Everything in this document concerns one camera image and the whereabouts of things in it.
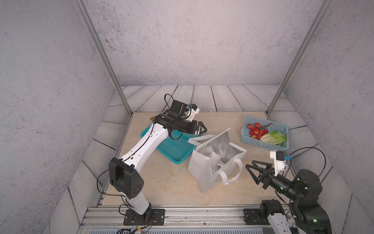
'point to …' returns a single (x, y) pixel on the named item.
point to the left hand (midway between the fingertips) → (203, 129)
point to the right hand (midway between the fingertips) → (251, 165)
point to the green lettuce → (274, 137)
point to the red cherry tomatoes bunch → (257, 130)
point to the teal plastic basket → (176, 146)
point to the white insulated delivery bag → (199, 168)
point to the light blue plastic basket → (272, 126)
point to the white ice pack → (215, 163)
